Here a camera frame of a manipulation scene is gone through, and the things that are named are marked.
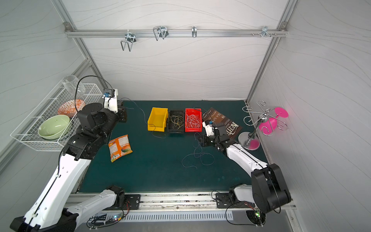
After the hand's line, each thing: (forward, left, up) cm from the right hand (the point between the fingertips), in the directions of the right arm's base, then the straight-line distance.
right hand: (199, 137), depth 86 cm
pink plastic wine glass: (-2, -34, +17) cm, 38 cm away
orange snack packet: (-6, +51, -7) cm, 51 cm away
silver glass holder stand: (+4, -34, -8) cm, 35 cm away
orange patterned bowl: (-1, +66, +25) cm, 70 cm away
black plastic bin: (+13, +20, -11) cm, 26 cm away
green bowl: (-12, +65, +25) cm, 70 cm away
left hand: (-2, +36, +31) cm, 47 cm away
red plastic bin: (+24, +1, -6) cm, 25 cm away
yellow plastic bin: (+19, +31, -9) cm, 37 cm away
